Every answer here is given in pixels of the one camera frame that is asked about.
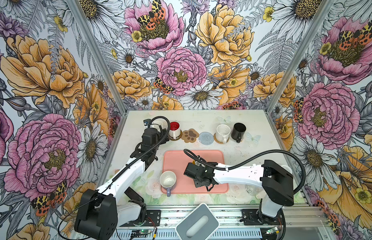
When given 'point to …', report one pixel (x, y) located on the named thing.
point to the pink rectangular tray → (175, 161)
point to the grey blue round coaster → (206, 138)
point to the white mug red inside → (174, 131)
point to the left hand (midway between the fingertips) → (159, 135)
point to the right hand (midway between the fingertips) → (202, 183)
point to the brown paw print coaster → (189, 135)
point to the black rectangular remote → (135, 197)
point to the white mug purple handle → (168, 180)
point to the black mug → (238, 131)
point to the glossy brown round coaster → (177, 138)
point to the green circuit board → (140, 233)
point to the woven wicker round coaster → (219, 142)
